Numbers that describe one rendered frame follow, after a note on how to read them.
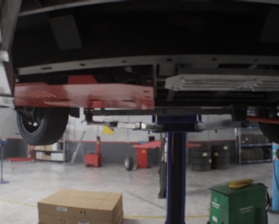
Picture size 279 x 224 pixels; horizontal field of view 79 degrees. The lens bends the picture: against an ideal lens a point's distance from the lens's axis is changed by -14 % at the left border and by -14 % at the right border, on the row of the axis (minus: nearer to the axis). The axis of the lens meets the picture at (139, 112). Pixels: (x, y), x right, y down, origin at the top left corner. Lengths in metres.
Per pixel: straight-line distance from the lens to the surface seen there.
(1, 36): 0.22
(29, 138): 2.29
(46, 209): 2.96
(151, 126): 2.23
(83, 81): 0.89
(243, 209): 2.49
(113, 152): 10.40
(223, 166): 8.65
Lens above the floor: 1.37
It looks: 8 degrees up
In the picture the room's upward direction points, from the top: straight up
